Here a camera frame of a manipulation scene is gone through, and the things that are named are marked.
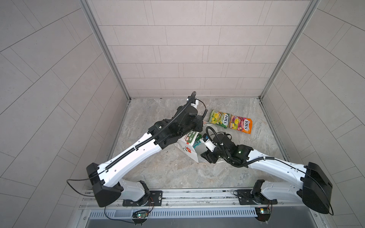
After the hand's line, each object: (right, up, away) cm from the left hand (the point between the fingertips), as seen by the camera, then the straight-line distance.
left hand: (207, 118), depth 64 cm
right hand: (0, -20, +13) cm, 24 cm away
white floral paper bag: (-10, -13, +6) cm, 17 cm away
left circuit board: (-31, -45, 0) cm, 54 cm away
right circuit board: (+28, -47, +4) cm, 55 cm away
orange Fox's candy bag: (+27, -6, +33) cm, 43 cm away
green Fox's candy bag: (+14, -3, +37) cm, 40 cm away
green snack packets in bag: (-4, -13, +7) cm, 15 cm away
